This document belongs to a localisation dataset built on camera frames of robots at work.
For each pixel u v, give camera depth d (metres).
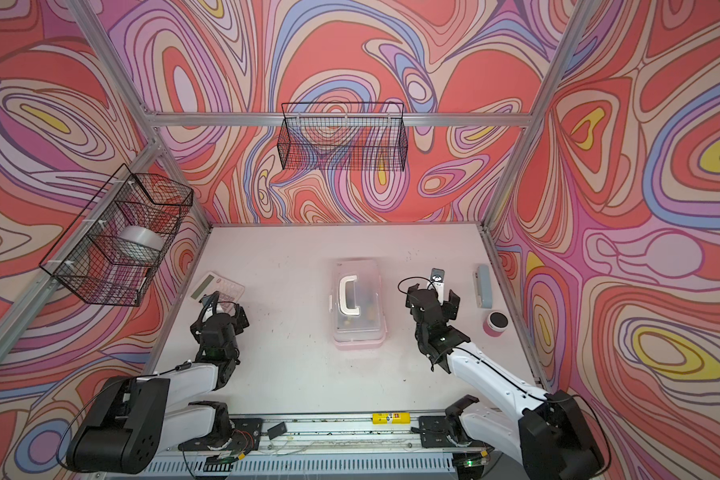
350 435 0.75
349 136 0.96
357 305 0.84
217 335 0.67
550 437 0.41
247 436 0.73
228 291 0.99
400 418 0.75
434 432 0.73
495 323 0.87
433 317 0.63
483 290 0.96
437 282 0.70
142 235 0.73
